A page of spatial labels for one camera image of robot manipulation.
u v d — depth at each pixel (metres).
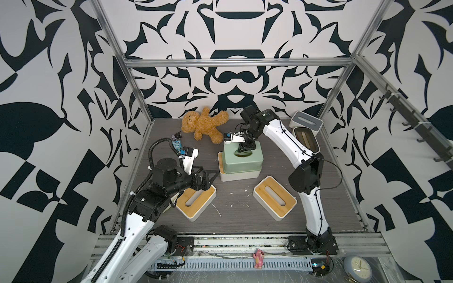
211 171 0.65
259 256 0.69
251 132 0.73
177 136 1.08
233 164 0.79
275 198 0.85
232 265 0.78
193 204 0.81
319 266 0.71
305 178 0.56
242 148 0.79
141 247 0.46
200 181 0.59
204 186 0.59
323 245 0.64
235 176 0.92
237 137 0.74
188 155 0.60
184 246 0.74
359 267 0.66
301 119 1.16
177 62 0.94
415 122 0.59
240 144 0.77
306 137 1.05
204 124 1.08
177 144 1.05
